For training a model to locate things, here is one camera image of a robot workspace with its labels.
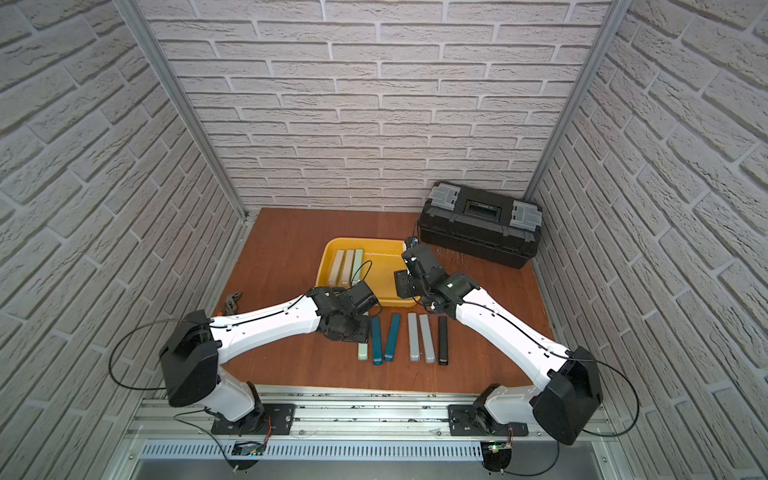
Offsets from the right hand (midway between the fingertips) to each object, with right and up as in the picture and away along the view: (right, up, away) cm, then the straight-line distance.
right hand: (410, 275), depth 80 cm
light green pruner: (-17, +3, +22) cm, 28 cm away
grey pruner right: (+6, -20, +5) cm, 21 cm away
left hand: (-12, -16, +1) cm, 20 cm away
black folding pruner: (+10, -20, +5) cm, 23 cm away
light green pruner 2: (-13, -22, +3) cm, 26 cm away
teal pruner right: (-5, -20, +8) cm, 22 cm away
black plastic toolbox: (+24, +15, +15) cm, 32 cm away
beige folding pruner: (-24, 0, +20) cm, 32 cm away
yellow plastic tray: (-9, +3, +27) cm, 28 cm away
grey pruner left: (+1, -19, +6) cm, 20 cm away
